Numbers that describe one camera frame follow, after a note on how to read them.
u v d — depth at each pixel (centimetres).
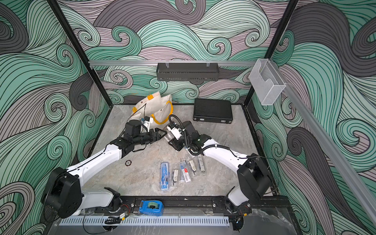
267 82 78
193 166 85
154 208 69
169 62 92
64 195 40
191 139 62
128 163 88
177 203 75
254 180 42
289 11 73
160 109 90
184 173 81
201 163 85
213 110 110
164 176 81
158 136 71
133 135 64
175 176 81
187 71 95
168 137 80
